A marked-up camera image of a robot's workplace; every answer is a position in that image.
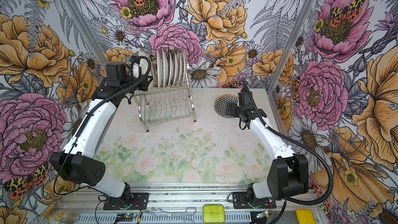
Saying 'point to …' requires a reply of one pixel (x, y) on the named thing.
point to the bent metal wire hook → (158, 213)
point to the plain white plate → (220, 104)
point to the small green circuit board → (125, 216)
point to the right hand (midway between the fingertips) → (235, 112)
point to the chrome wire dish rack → (160, 103)
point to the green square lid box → (213, 213)
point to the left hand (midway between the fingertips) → (150, 82)
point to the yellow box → (305, 216)
